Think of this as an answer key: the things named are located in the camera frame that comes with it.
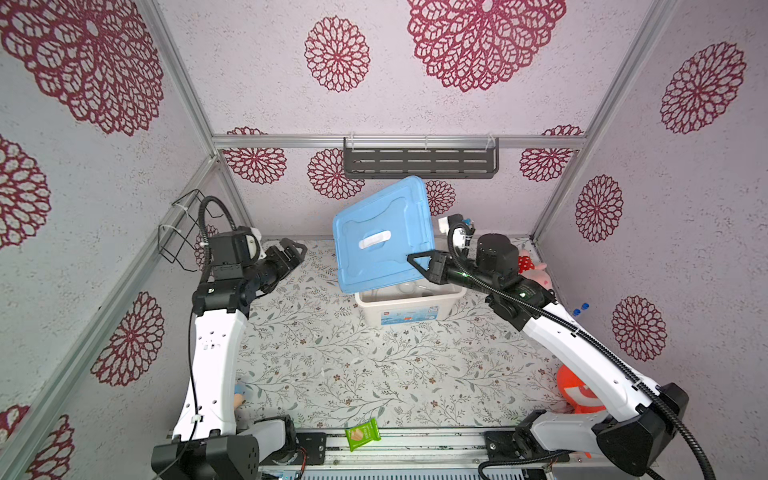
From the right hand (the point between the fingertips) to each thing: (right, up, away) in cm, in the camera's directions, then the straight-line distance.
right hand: (408, 254), depth 65 cm
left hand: (-27, -2, +7) cm, 28 cm away
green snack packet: (-11, -45, +10) cm, 47 cm away
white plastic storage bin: (+2, -13, +19) cm, 23 cm away
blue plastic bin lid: (-7, +5, +9) cm, 13 cm away
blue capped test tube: (+51, -14, +18) cm, 56 cm away
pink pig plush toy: (+47, -4, +38) cm, 61 cm away
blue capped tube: (+47, -15, +16) cm, 52 cm away
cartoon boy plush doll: (-42, -35, +9) cm, 55 cm away
